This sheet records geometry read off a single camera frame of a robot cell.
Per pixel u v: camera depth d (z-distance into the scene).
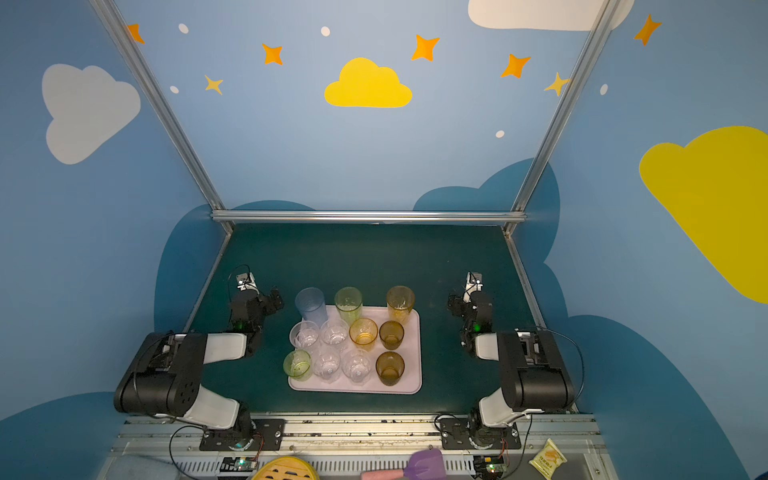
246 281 0.81
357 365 0.84
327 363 0.85
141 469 0.67
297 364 0.85
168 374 0.45
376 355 0.88
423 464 0.71
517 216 1.17
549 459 0.70
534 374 0.46
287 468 0.68
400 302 0.87
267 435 0.75
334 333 0.86
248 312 0.72
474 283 0.81
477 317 0.72
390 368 0.84
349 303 0.84
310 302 0.87
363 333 0.90
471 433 0.69
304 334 0.88
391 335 0.90
